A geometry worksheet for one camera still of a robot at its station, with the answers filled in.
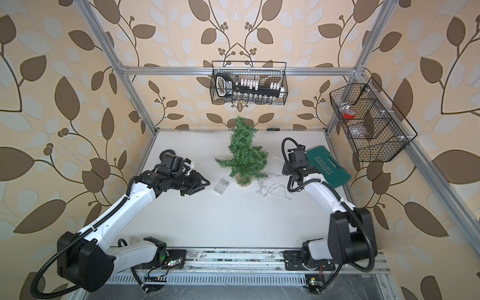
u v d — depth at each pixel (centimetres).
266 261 75
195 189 71
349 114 81
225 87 85
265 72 91
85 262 39
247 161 79
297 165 67
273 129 125
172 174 63
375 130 74
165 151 109
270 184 96
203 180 75
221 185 96
